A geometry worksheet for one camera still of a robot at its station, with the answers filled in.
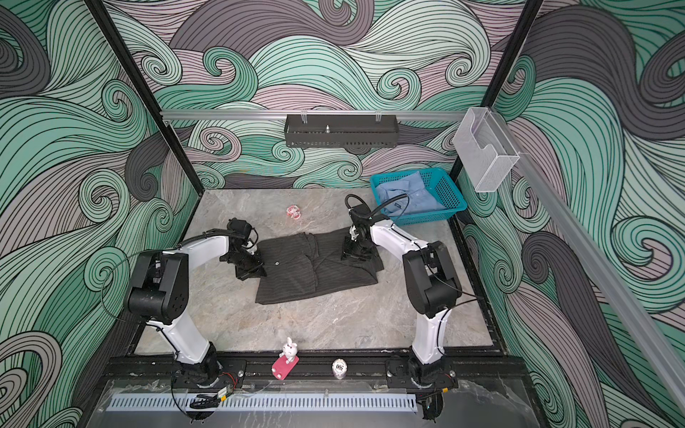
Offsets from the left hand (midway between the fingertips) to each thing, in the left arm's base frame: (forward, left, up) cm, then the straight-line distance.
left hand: (266, 270), depth 92 cm
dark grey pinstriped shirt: (+2, -15, +2) cm, 16 cm away
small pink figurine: (+27, -6, 0) cm, 28 cm away
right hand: (+4, -28, +4) cm, 29 cm away
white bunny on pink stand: (-29, -12, +3) cm, 31 cm away
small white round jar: (-30, -26, +5) cm, 40 cm away
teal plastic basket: (+42, -71, +6) cm, 82 cm away
